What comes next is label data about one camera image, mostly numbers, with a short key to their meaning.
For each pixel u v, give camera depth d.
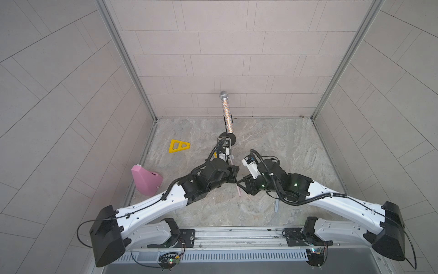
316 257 0.68
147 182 0.76
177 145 1.01
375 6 0.71
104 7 0.71
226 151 0.66
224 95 0.87
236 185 0.68
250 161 0.63
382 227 0.39
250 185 0.61
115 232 0.38
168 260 0.65
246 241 0.71
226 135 1.02
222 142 0.53
